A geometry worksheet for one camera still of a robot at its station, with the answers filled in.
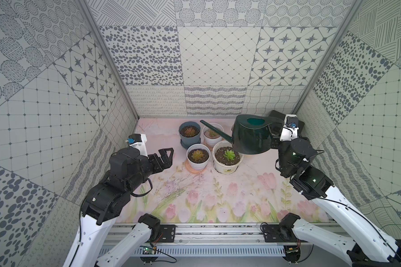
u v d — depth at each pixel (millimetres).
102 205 367
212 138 954
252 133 646
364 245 395
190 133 982
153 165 521
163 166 533
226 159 873
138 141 526
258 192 863
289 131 498
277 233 722
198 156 881
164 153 532
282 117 1203
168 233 736
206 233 764
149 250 702
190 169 935
